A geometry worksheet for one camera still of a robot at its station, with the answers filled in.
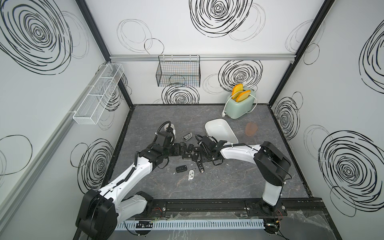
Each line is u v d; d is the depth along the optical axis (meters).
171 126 0.70
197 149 0.94
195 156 0.91
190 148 0.95
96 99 0.76
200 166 0.87
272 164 0.51
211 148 0.70
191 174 0.84
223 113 1.08
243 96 0.99
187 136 0.99
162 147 0.62
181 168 0.86
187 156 0.91
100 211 0.38
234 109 1.06
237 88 1.02
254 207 0.74
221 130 1.02
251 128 0.99
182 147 0.74
